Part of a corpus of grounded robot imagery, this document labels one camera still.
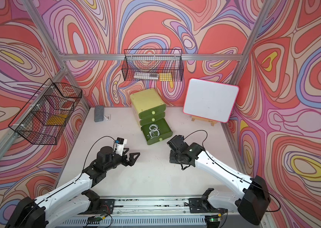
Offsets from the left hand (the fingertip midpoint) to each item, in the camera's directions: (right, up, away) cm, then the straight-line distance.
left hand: (135, 152), depth 80 cm
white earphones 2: (+8, +14, +25) cm, 30 cm away
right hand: (+23, -5, -3) cm, 24 cm away
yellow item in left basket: (-39, +19, -9) cm, 44 cm away
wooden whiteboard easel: (+54, +17, +25) cm, 62 cm away
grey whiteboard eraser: (-35, +24, +32) cm, 53 cm away
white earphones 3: (+12, +12, +23) cm, 29 cm away
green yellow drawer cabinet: (+8, +26, +9) cm, 28 cm away
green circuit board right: (+42, -32, -9) cm, 53 cm away
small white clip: (-27, +20, +31) cm, 46 cm away
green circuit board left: (-19, -31, -10) cm, 38 cm away
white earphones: (+9, +9, +21) cm, 25 cm away
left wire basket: (-42, +20, -13) cm, 48 cm away
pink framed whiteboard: (+53, +34, +26) cm, 68 cm away
